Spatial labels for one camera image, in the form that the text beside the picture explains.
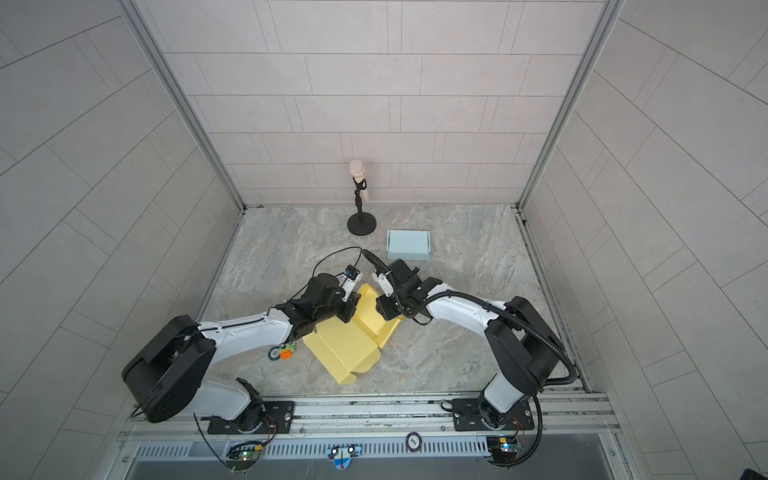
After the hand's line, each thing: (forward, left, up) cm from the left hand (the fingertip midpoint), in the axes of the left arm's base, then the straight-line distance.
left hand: (368, 293), depth 87 cm
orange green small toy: (-16, +21, -4) cm, 27 cm away
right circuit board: (-37, -33, -5) cm, 50 cm away
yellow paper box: (-16, +4, +1) cm, 16 cm away
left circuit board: (-38, +25, -3) cm, 45 cm away
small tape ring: (-16, +25, -5) cm, 30 cm away
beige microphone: (+32, +4, +20) cm, 38 cm away
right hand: (-4, -4, -2) cm, 6 cm away
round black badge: (-35, -13, -4) cm, 38 cm away
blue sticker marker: (-38, +3, -3) cm, 38 cm away
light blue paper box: (+20, -13, -4) cm, 24 cm away
